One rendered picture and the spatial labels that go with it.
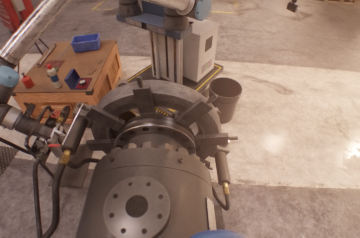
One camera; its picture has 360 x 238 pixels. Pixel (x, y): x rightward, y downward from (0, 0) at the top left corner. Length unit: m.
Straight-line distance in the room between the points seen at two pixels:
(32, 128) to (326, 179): 2.11
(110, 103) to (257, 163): 1.37
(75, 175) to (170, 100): 1.24
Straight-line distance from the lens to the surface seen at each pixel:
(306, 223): 1.88
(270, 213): 1.79
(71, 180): 1.96
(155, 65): 2.07
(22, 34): 1.05
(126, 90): 1.01
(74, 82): 2.06
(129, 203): 0.72
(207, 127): 1.15
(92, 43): 2.49
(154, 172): 0.80
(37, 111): 2.39
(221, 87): 2.18
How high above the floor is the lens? 1.59
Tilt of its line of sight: 43 degrees down
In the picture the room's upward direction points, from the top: straight up
